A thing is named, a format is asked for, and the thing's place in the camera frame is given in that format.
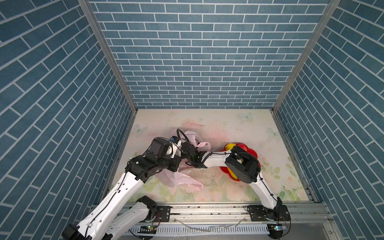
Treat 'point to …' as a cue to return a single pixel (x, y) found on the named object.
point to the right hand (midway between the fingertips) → (178, 146)
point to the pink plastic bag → (181, 176)
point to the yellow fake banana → (232, 173)
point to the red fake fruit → (243, 146)
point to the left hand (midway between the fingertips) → (181, 159)
